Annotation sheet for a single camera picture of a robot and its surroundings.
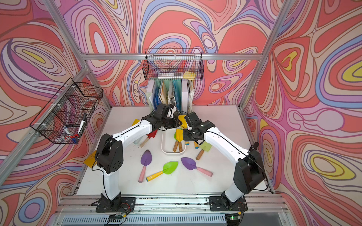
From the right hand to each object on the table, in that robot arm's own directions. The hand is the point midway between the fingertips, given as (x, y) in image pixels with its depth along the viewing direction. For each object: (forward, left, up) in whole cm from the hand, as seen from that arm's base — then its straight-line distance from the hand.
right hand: (187, 140), depth 83 cm
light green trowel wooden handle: (-4, -8, -12) cm, 15 cm away
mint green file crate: (+33, +5, +10) cm, 35 cm away
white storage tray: (+7, +13, -13) cm, 20 cm away
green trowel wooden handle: (+2, +8, -11) cm, 14 cm away
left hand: (+11, +2, +3) cm, 12 cm away
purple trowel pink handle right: (-9, -2, -14) cm, 17 cm away
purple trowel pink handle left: (-6, +27, -12) cm, 31 cm away
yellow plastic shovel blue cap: (+25, +40, -11) cm, 48 cm away
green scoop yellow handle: (-11, +12, -13) cm, 21 cm away
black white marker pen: (+1, +53, +19) cm, 56 cm away
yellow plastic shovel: (+2, -6, -12) cm, 13 cm away
